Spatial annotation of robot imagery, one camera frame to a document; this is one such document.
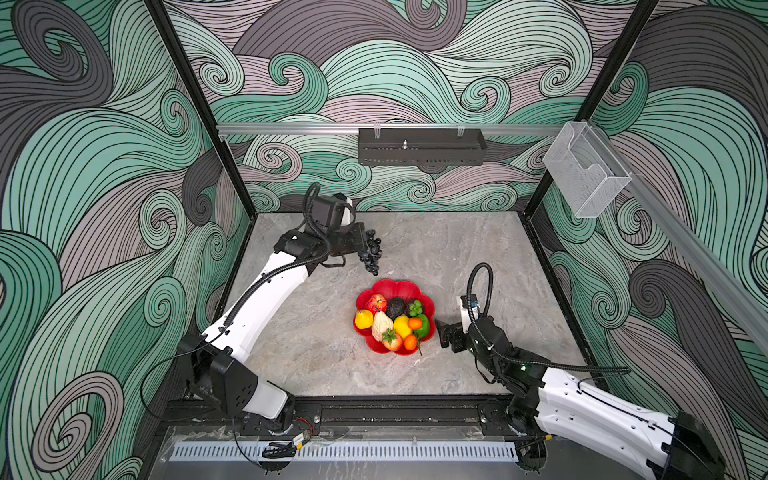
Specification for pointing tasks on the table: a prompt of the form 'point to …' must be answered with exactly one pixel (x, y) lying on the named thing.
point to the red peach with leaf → (392, 340)
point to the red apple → (377, 303)
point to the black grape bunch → (372, 253)
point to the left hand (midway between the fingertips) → (370, 234)
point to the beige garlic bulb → (381, 323)
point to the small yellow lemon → (363, 319)
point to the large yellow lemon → (401, 326)
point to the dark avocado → (395, 308)
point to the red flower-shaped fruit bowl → (415, 302)
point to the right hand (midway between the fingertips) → (450, 319)
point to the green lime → (425, 328)
